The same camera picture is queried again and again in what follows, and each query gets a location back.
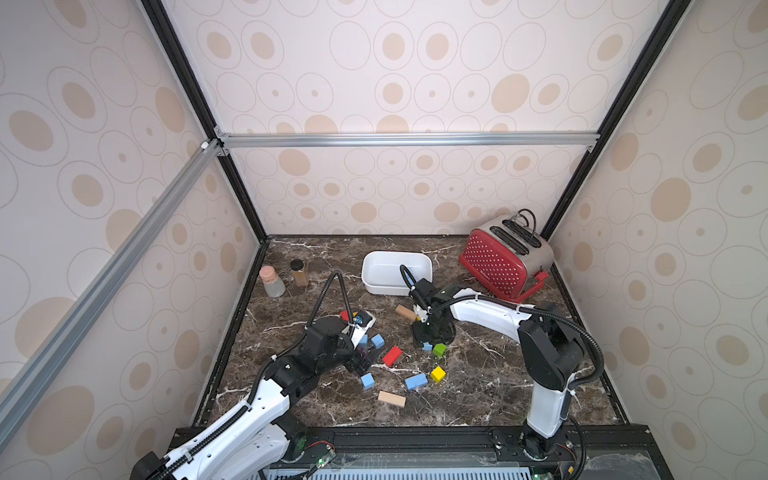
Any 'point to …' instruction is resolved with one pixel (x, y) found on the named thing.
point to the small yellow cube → (438, 374)
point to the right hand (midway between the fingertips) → (430, 340)
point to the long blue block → (417, 380)
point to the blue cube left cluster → (378, 341)
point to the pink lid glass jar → (273, 285)
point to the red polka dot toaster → (509, 257)
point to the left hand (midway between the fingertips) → (376, 338)
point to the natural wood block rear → (406, 312)
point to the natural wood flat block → (390, 398)
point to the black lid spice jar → (300, 275)
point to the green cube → (439, 349)
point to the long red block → (392, 356)
